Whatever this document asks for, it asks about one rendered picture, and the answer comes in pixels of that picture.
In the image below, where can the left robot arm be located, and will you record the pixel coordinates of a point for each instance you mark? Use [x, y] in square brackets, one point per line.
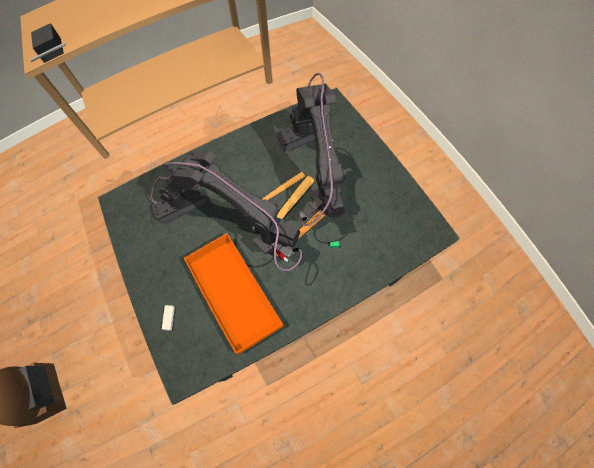
[320, 126]

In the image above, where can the orange bin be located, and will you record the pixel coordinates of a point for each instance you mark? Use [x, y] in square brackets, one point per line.
[234, 298]

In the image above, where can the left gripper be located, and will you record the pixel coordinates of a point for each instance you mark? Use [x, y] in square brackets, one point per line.
[309, 208]

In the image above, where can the small white rectangular block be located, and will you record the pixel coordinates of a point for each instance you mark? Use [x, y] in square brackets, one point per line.
[168, 318]

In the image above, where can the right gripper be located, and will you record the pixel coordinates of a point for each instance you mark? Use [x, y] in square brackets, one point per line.
[267, 245]

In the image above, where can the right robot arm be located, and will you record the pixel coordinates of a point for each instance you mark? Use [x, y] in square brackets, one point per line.
[218, 182]

